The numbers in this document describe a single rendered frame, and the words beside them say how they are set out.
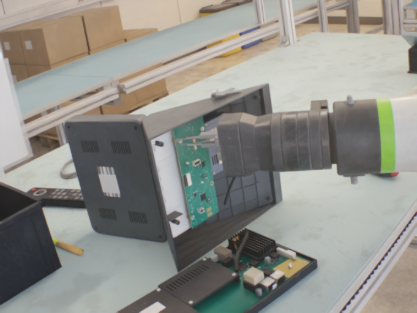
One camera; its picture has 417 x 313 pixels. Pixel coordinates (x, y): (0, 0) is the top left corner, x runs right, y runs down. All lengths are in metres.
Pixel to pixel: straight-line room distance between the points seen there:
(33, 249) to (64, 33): 3.51
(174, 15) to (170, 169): 5.80
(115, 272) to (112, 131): 0.21
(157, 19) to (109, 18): 1.83
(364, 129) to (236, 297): 0.26
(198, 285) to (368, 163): 0.27
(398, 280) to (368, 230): 1.54
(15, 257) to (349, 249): 0.49
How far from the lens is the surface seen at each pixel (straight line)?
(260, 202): 0.89
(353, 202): 0.89
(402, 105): 0.64
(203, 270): 0.73
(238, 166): 0.67
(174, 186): 0.75
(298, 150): 0.63
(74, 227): 0.97
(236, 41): 2.91
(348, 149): 0.62
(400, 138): 0.62
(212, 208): 0.80
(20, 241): 0.81
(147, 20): 6.19
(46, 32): 4.17
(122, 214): 0.86
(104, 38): 4.49
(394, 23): 3.37
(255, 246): 0.75
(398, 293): 2.28
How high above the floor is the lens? 1.44
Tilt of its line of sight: 22 degrees down
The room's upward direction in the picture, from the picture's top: 9 degrees counter-clockwise
